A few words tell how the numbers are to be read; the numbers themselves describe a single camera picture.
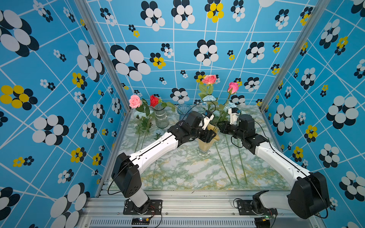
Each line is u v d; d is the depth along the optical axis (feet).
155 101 2.73
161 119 3.25
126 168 1.49
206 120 2.23
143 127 3.43
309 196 1.30
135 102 2.19
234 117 2.38
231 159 2.93
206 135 2.17
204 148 2.81
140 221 2.37
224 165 2.91
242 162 2.93
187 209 2.42
